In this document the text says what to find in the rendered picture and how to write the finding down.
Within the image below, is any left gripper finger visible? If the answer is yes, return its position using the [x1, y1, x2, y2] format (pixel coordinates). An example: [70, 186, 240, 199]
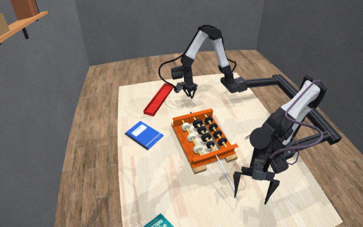
[265, 181, 279, 205]
[233, 174, 241, 198]

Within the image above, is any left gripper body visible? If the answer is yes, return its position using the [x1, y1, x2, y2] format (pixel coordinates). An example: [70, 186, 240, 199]
[234, 150, 280, 183]

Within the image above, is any teal paperback book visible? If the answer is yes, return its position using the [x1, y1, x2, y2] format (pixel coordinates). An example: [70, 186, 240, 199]
[143, 214, 174, 227]

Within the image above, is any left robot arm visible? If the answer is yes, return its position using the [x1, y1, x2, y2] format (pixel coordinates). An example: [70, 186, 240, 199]
[250, 75, 327, 181]

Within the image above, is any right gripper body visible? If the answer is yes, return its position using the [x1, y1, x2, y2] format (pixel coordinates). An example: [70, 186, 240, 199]
[175, 77, 198, 91]

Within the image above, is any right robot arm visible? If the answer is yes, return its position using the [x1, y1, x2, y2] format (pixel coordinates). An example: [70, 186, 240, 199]
[171, 26, 240, 91]

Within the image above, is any blue notebook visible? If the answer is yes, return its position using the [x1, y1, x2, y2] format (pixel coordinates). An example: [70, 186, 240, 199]
[125, 121, 164, 150]

